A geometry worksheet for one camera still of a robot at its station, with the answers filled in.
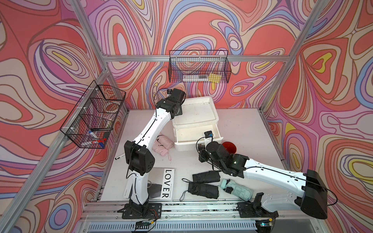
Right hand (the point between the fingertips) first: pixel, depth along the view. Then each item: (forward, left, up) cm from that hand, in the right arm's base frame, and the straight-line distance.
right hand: (199, 151), depth 77 cm
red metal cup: (+7, -20, -7) cm, 22 cm away
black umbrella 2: (-16, -1, -13) cm, 20 cm away
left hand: (+25, +13, +8) cm, 29 cm away
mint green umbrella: (-15, -16, -13) cm, 26 cm away
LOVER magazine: (-13, +21, -13) cm, 28 cm away
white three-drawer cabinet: (+21, -1, +6) cm, 22 cm away
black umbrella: (-9, -4, -14) cm, 17 cm away
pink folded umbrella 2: (+12, +22, -14) cm, 29 cm away
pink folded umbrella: (+16, +21, -13) cm, 29 cm away
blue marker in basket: (+6, +54, +11) cm, 55 cm away
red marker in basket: (-1, +46, +15) cm, 48 cm away
